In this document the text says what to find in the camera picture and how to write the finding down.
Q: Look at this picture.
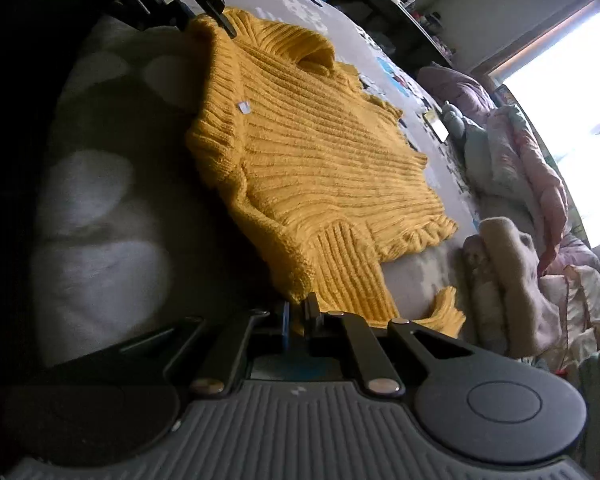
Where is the yellow ribbed knit sweater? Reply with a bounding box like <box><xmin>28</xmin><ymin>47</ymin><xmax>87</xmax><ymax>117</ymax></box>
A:
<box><xmin>187</xmin><ymin>9</ymin><xmax>457</xmax><ymax>328</ymax></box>

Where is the grey Mickey Mouse bed blanket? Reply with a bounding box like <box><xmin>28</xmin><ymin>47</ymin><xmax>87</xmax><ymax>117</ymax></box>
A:
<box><xmin>144</xmin><ymin>0</ymin><xmax>487</xmax><ymax>326</ymax></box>

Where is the white puffy jacket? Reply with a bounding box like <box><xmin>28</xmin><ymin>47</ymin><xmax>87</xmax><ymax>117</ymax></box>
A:
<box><xmin>29</xmin><ymin>14</ymin><xmax>217</xmax><ymax>366</ymax></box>

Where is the beige folded fleece garment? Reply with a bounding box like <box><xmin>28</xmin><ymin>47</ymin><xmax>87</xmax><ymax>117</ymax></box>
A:
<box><xmin>463</xmin><ymin>217</ymin><xmax>562</xmax><ymax>359</ymax></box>

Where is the dark cluttered side desk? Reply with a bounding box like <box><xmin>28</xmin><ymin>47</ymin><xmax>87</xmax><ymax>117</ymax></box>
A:
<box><xmin>326</xmin><ymin>0</ymin><xmax>453</xmax><ymax>74</ymax></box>

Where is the cream folded quilt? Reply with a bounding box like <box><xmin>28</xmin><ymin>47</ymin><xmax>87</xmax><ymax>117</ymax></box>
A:
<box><xmin>539</xmin><ymin>264</ymin><xmax>600</xmax><ymax>372</ymax></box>

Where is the pink and white folded quilt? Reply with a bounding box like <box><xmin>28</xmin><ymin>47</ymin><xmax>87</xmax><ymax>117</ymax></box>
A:
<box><xmin>462</xmin><ymin>104</ymin><xmax>600</xmax><ymax>276</ymax></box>

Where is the small yellow card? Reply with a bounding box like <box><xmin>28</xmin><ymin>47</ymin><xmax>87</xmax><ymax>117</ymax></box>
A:
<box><xmin>422</xmin><ymin>110</ymin><xmax>450</xmax><ymax>143</ymax></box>

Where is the light blue plush toy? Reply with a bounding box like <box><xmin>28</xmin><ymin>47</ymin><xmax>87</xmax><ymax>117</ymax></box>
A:
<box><xmin>441</xmin><ymin>101</ymin><xmax>466</xmax><ymax>141</ymax></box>

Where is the purple pillow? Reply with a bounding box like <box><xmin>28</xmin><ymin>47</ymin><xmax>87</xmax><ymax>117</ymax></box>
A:
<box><xmin>416</xmin><ymin>64</ymin><xmax>496</xmax><ymax>127</ymax></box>

